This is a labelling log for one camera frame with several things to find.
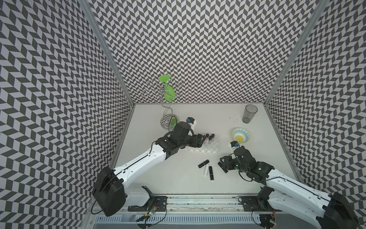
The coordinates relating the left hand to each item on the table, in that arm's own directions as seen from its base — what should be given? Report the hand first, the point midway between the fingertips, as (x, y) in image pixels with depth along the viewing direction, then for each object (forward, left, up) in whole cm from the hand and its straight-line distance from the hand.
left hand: (199, 138), depth 78 cm
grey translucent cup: (+23, -36, -6) cm, 43 cm away
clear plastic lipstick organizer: (+3, -10, -15) cm, 18 cm away
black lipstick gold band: (-13, -7, -17) cm, 23 cm away
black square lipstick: (+9, -10, -12) cm, 18 cm away
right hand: (-8, -15, -12) cm, 21 cm away
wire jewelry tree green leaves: (+24, +20, +12) cm, 33 cm away
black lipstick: (+7, -8, -11) cm, 16 cm away
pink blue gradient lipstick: (+5, -6, -11) cm, 13 cm away
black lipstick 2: (+9, -6, -11) cm, 15 cm away
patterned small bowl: (+12, -30, -17) cm, 37 cm away
